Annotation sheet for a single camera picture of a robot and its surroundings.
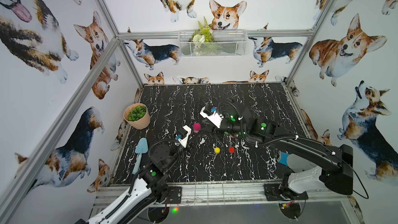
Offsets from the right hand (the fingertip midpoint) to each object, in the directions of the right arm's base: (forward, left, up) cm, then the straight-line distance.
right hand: (200, 126), depth 64 cm
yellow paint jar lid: (+2, -7, -30) cm, 31 cm away
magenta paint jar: (+3, +2, -5) cm, 6 cm away
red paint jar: (-6, -13, +3) cm, 15 cm away
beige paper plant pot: (+14, +36, -20) cm, 43 cm away
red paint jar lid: (+2, -16, -30) cm, 34 cm away
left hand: (+3, +1, -6) cm, 6 cm away
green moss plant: (+19, +39, -17) cm, 47 cm away
